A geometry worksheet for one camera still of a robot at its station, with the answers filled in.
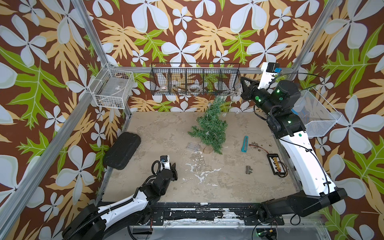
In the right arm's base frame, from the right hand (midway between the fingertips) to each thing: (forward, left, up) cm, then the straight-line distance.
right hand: (240, 77), depth 59 cm
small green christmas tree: (-4, +9, -26) cm, 28 cm away
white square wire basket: (+20, +67, -18) cm, 73 cm away
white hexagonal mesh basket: (+3, -46, -23) cm, 52 cm away
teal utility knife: (+2, -17, -53) cm, 56 cm away
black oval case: (-9, +65, -48) cm, 81 cm away
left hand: (-15, +30, -46) cm, 56 cm away
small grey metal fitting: (-17, -15, -52) cm, 56 cm away
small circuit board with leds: (-47, -18, -57) cm, 76 cm away
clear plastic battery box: (0, +19, -51) cm, 54 cm away
